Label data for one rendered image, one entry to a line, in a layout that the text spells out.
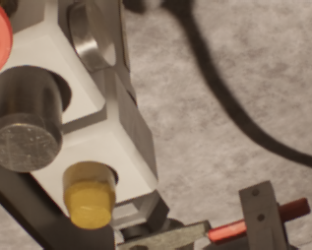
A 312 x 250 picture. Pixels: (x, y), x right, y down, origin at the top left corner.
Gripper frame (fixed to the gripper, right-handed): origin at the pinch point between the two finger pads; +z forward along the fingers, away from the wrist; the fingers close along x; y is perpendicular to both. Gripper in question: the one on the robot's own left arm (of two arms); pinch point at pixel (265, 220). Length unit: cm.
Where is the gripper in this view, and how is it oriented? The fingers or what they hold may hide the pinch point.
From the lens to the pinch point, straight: 53.9
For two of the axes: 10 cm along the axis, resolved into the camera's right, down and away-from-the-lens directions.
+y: -9.3, 3.2, 2.0
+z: -1.0, -7.2, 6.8
